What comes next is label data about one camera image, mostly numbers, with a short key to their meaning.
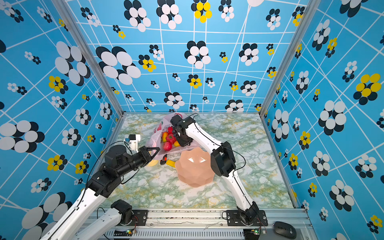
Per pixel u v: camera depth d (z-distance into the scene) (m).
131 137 0.65
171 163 0.92
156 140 0.70
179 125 0.69
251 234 0.72
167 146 0.94
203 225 0.73
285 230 0.69
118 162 0.51
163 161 0.93
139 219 0.74
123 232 0.72
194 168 0.91
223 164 0.58
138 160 0.61
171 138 0.97
